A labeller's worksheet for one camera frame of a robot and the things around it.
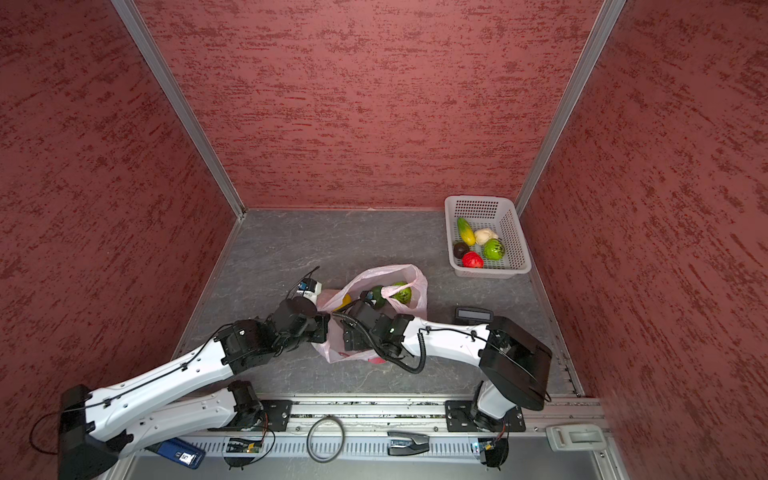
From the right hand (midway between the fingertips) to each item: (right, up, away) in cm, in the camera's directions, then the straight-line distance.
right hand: (356, 344), depth 81 cm
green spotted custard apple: (+45, +26, +19) cm, 56 cm away
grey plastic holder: (+54, -18, -11) cm, 59 cm away
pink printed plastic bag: (+12, +17, -12) cm, 24 cm away
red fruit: (+37, +23, +17) cm, 47 cm away
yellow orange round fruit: (-1, +14, -10) cm, 18 cm away
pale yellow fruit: (+44, +31, +25) cm, 59 cm away
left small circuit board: (-28, -23, -8) cm, 37 cm away
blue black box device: (-39, -19, -15) cm, 46 cm away
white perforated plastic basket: (+52, +39, +33) cm, 73 cm away
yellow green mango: (+38, +32, +29) cm, 57 cm away
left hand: (-7, +7, -5) cm, 11 cm away
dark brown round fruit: (+34, +26, +22) cm, 48 cm away
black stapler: (+14, -20, -12) cm, 27 cm away
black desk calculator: (+35, +6, +9) cm, 37 cm away
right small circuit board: (+35, -23, -10) cm, 43 cm away
